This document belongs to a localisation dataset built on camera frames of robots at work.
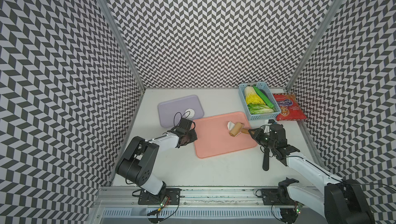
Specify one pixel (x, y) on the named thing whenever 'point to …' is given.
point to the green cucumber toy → (266, 100)
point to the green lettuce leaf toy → (258, 109)
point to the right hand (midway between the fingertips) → (250, 134)
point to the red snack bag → (290, 107)
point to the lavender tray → (170, 112)
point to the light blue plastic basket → (264, 86)
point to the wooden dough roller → (237, 128)
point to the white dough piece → (230, 125)
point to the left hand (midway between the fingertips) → (194, 138)
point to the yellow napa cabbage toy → (252, 97)
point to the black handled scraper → (265, 164)
